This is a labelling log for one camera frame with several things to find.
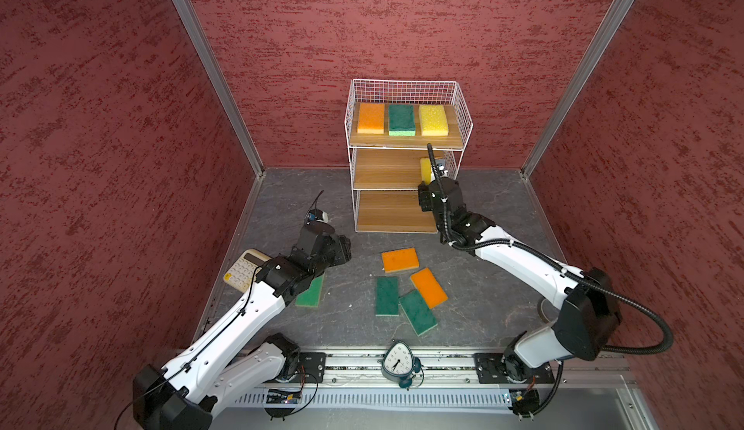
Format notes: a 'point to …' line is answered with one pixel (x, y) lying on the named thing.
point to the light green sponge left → (311, 296)
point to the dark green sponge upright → (387, 296)
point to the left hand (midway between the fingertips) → (341, 250)
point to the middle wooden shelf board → (390, 168)
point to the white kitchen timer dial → (397, 363)
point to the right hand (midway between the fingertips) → (432, 186)
